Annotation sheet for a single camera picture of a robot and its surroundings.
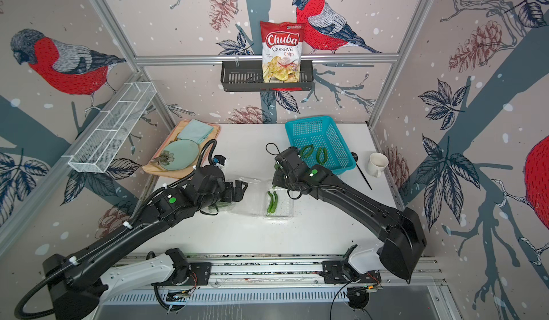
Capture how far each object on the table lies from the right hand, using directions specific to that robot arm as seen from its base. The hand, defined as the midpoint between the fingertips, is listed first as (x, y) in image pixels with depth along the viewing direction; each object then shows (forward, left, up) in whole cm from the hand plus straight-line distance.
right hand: (275, 176), depth 79 cm
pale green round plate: (+22, +52, -17) cm, 59 cm away
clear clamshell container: (-16, +16, +6) cm, 23 cm away
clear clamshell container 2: (-2, -1, -18) cm, 18 cm away
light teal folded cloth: (+39, +48, -16) cm, 64 cm away
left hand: (-4, +12, +4) cm, 13 cm away
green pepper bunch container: (-15, +17, +7) cm, 24 cm away
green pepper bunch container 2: (-3, +1, -17) cm, 17 cm away
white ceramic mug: (+15, -45, -10) cm, 49 cm away
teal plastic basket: (+34, -22, -18) cm, 44 cm away
